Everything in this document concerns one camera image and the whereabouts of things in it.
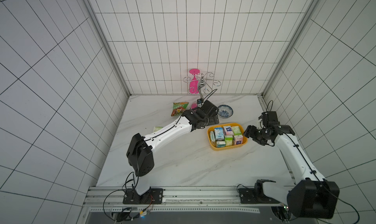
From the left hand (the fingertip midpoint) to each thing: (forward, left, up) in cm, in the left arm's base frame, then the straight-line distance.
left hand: (207, 122), depth 81 cm
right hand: (-4, -21, -5) cm, 22 cm away
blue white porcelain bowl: (+21, -16, -16) cm, 31 cm away
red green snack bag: (+21, +18, -13) cm, 31 cm away
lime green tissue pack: (-5, -14, -12) cm, 20 cm away
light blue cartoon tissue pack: (-2, -8, -10) cm, 13 cm away
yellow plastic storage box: (-5, -20, -13) cm, 24 cm away
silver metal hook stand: (+23, +4, +9) cm, 25 cm away
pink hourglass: (+30, +7, +2) cm, 31 cm away
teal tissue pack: (-3, -5, -13) cm, 14 cm away
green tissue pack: (+2, -21, -13) cm, 24 cm away
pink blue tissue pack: (+2, -15, -13) cm, 20 cm away
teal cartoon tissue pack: (-8, -9, -12) cm, 17 cm away
